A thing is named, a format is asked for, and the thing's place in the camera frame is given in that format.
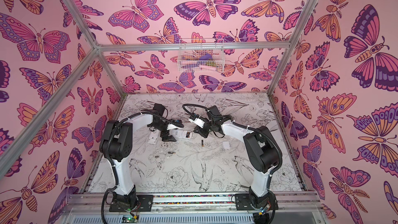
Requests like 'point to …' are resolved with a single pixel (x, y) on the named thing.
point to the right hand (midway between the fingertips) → (196, 127)
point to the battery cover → (226, 144)
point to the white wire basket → (201, 55)
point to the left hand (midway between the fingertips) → (175, 130)
